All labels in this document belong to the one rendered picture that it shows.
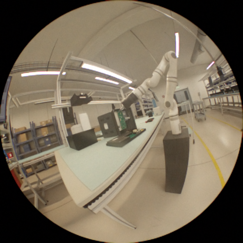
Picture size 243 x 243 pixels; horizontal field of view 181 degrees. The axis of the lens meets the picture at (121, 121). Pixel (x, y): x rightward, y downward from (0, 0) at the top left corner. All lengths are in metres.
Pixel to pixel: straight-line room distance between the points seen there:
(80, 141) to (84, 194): 0.45
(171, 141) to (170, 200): 0.83
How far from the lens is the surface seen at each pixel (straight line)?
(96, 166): 0.27
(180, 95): 7.28
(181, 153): 0.75
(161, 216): 1.16
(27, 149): 4.24
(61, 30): 2.84
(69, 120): 2.35
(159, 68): 0.65
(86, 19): 2.74
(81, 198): 0.19
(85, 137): 0.60
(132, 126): 0.72
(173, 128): 0.74
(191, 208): 1.22
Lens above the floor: 1.13
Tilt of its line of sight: 2 degrees down
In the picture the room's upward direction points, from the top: 17 degrees counter-clockwise
